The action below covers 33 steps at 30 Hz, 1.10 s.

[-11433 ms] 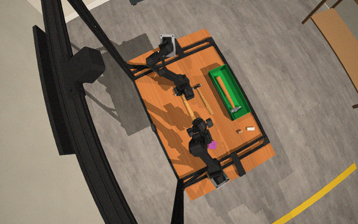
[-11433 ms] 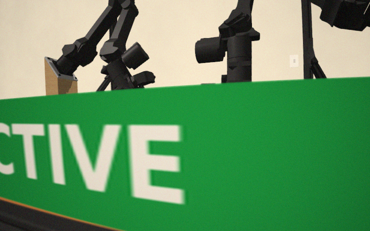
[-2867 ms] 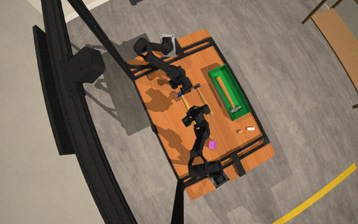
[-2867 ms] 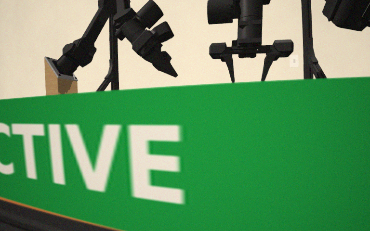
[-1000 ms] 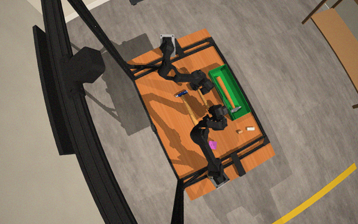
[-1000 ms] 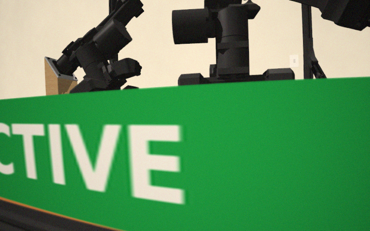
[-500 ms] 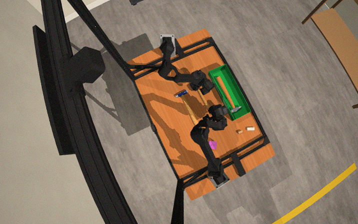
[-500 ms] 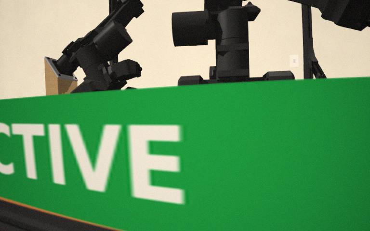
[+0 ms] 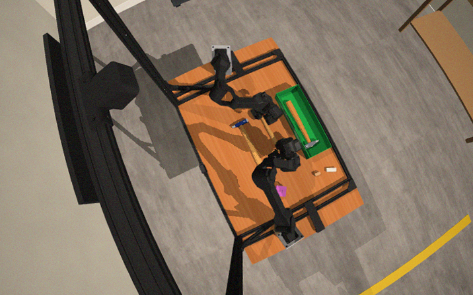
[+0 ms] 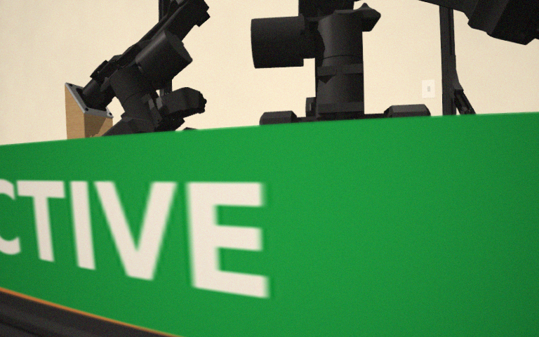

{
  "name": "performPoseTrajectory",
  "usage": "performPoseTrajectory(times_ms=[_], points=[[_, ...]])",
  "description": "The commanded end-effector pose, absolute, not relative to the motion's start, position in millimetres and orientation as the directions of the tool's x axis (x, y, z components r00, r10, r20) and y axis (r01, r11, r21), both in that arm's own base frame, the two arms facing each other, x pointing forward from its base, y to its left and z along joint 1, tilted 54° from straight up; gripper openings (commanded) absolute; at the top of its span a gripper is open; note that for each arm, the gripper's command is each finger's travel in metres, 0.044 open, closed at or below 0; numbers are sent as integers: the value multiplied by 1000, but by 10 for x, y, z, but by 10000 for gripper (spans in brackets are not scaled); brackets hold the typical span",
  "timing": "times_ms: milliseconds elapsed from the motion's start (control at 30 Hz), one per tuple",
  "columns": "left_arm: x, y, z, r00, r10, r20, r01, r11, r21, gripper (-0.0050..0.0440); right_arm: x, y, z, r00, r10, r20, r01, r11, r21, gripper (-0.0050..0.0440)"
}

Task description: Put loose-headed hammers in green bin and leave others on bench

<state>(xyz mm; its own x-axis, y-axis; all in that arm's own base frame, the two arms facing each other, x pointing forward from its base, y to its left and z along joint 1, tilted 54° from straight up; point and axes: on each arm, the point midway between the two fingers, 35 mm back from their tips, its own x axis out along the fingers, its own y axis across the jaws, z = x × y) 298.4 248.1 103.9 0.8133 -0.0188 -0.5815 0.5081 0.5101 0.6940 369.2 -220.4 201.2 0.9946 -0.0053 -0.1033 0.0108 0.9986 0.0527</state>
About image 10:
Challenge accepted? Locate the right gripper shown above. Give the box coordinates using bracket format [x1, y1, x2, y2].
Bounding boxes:
[102, 91, 181, 136]

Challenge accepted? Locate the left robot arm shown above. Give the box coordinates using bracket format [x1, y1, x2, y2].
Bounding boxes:
[251, 0, 539, 69]

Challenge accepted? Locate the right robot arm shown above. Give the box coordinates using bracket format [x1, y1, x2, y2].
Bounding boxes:
[76, 0, 210, 125]

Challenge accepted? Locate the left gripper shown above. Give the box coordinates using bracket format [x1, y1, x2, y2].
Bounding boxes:
[259, 56, 431, 125]

